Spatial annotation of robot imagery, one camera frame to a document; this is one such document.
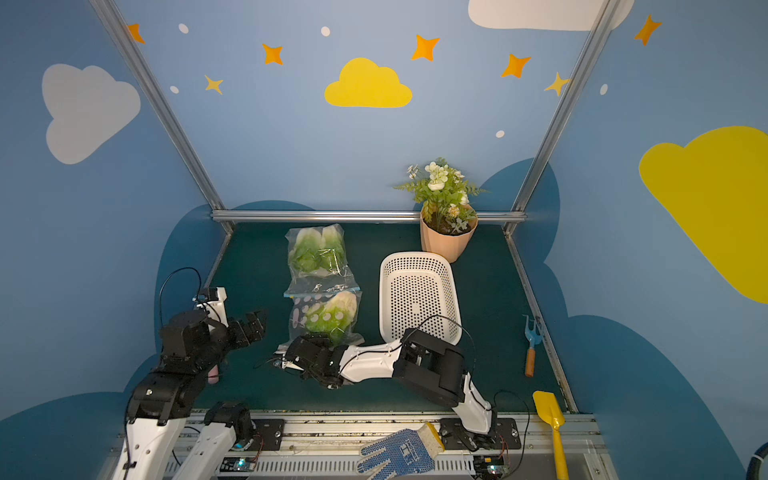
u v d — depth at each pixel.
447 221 1.04
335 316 0.87
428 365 0.52
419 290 1.04
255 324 0.63
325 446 0.73
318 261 1.05
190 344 0.50
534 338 0.91
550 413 0.77
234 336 0.62
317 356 0.66
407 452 0.72
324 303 0.91
